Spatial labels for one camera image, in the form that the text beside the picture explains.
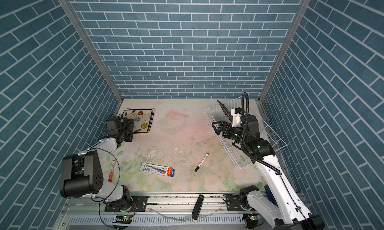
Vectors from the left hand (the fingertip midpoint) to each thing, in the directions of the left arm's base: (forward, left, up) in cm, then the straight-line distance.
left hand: (134, 123), depth 93 cm
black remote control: (-44, -39, -10) cm, 60 cm away
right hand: (-14, -48, +18) cm, 53 cm away
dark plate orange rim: (+1, -57, +10) cm, 58 cm away
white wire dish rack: (+3, -59, +9) cm, 60 cm away
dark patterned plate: (+9, -1, -8) cm, 12 cm away
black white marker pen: (-22, -41, -9) cm, 48 cm away
